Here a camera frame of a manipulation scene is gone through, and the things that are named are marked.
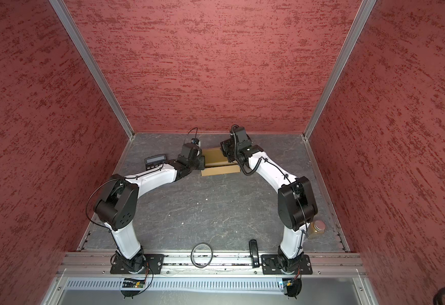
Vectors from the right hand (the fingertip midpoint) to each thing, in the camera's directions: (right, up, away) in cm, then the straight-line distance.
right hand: (215, 149), depth 88 cm
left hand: (-8, -6, +8) cm, 12 cm away
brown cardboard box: (-1, -7, +12) cm, 14 cm away
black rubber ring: (-2, -46, -13) cm, 48 cm away
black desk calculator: (-36, -7, +16) cm, 40 cm away
